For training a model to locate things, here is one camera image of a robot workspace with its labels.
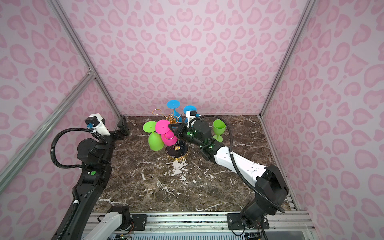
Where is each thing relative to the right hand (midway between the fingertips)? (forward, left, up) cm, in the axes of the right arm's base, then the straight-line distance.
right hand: (167, 125), depth 68 cm
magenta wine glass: (-2, 0, -5) cm, 6 cm away
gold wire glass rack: (+8, -2, -34) cm, 35 cm away
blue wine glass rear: (+20, 0, -5) cm, 20 cm away
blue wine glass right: (+19, -8, -7) cm, 22 cm away
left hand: (0, +22, +6) cm, 23 cm away
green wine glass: (+1, +9, -14) cm, 17 cm away
